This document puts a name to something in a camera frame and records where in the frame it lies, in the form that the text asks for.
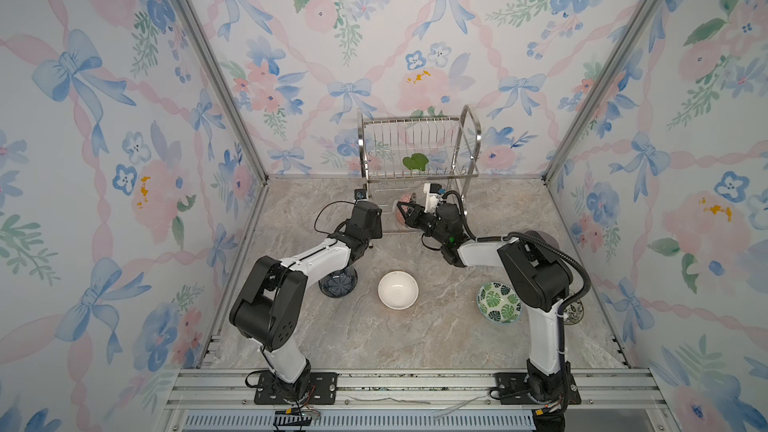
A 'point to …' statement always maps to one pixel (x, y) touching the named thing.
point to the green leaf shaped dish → (417, 161)
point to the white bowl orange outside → (398, 290)
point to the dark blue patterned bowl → (339, 284)
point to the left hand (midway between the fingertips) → (373, 215)
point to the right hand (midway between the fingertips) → (398, 202)
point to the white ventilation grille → (361, 422)
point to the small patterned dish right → (573, 312)
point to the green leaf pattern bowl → (498, 303)
